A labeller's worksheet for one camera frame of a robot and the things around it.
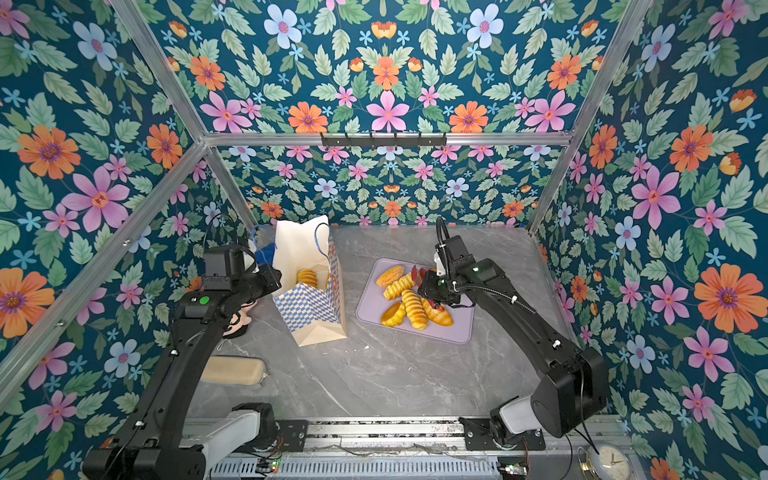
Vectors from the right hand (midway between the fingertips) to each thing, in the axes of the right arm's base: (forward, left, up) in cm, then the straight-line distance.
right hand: (423, 289), depth 79 cm
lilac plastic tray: (+7, +16, -17) cm, 24 cm away
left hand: (+2, +36, +9) cm, 37 cm away
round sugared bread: (+14, +10, -13) cm, 22 cm away
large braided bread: (+15, +38, -14) cm, 43 cm away
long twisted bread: (+9, +8, -13) cm, 18 cm away
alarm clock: (-37, -42, -15) cm, 58 cm away
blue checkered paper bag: (-4, +29, +3) cm, 29 cm away
